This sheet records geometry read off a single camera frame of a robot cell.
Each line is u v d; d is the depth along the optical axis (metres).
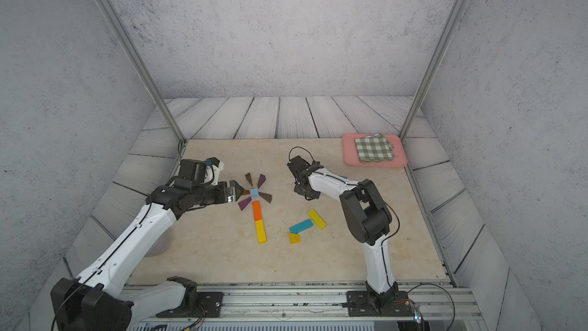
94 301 0.37
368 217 0.53
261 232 0.89
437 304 0.74
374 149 1.15
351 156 1.14
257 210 0.96
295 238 0.88
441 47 0.87
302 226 0.92
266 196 0.99
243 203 0.96
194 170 0.60
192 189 0.58
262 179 1.05
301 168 0.78
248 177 1.05
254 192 0.97
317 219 0.91
